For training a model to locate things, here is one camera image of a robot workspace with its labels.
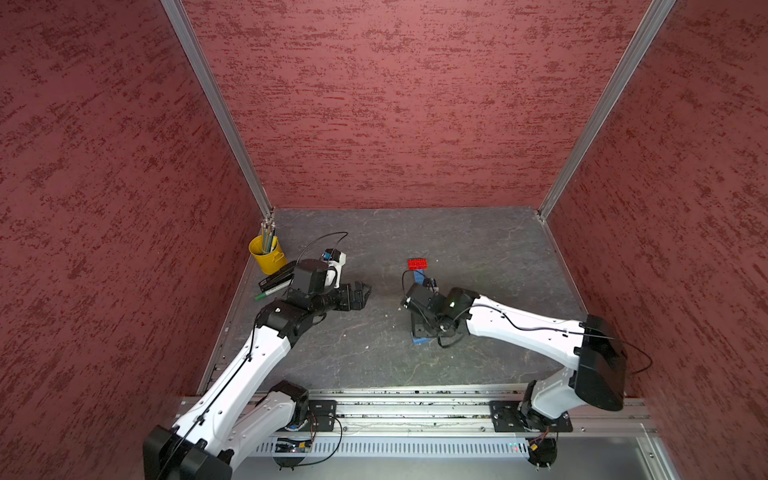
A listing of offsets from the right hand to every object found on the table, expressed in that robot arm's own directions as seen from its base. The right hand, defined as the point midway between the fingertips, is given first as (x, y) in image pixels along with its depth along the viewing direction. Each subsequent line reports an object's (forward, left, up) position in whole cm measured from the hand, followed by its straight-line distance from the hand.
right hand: (424, 330), depth 80 cm
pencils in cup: (+30, +48, +6) cm, 57 cm away
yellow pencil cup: (+24, +48, +1) cm, 54 cm away
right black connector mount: (-27, -26, -9) cm, 39 cm away
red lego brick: (+26, 0, -6) cm, 26 cm away
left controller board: (-24, +34, -9) cm, 43 cm away
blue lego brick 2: (0, 0, -9) cm, 9 cm away
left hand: (+7, +18, +9) cm, 22 cm away
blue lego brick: (+20, 0, -6) cm, 21 cm away
